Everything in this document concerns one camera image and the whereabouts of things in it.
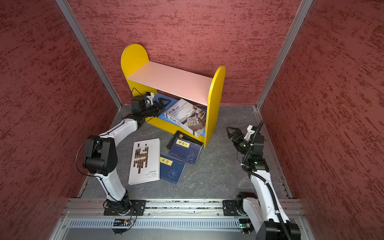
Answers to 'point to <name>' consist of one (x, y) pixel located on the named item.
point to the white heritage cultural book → (189, 115)
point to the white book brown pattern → (145, 161)
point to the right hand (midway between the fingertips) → (226, 134)
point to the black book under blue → (180, 135)
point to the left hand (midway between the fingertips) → (169, 106)
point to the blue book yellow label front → (170, 170)
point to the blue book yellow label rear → (185, 150)
